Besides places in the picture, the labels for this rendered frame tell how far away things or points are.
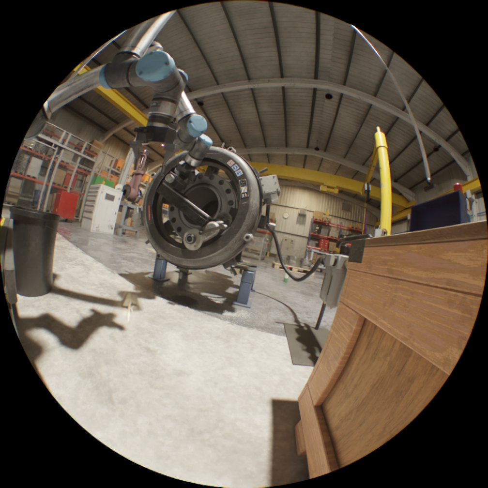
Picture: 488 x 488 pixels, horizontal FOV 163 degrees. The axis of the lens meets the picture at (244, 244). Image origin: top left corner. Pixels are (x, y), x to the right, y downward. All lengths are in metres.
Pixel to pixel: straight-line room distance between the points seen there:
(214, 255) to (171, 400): 0.67
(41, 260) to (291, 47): 8.75
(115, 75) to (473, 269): 0.71
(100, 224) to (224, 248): 4.11
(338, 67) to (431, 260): 9.05
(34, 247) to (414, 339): 1.06
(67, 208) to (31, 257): 5.18
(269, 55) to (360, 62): 3.82
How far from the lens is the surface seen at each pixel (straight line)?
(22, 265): 0.94
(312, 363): 0.76
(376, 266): 0.29
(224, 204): 1.02
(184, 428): 0.46
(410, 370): 0.25
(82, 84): 1.00
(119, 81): 0.58
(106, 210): 4.74
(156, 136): 0.57
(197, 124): 0.75
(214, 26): 8.45
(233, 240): 0.85
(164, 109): 0.58
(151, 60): 0.52
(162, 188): 1.06
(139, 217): 1.19
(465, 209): 0.42
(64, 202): 5.97
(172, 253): 0.97
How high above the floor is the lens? 0.41
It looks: 1 degrees up
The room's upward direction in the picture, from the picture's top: 12 degrees clockwise
